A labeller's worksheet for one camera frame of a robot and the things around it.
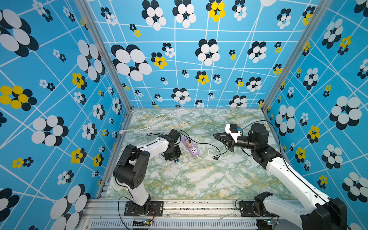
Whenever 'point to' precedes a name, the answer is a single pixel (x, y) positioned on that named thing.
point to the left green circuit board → (145, 223)
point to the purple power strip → (192, 150)
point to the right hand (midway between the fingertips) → (218, 134)
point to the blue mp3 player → (176, 160)
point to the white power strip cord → (207, 150)
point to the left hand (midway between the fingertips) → (180, 156)
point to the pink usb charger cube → (188, 144)
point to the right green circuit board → (269, 222)
